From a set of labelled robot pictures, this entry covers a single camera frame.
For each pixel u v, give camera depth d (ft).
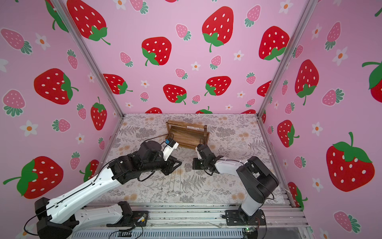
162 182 2.82
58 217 1.27
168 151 1.97
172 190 2.75
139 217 2.40
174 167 2.13
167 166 1.94
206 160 2.35
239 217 2.14
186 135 3.52
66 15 2.30
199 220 2.41
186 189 2.75
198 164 2.67
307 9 2.27
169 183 2.82
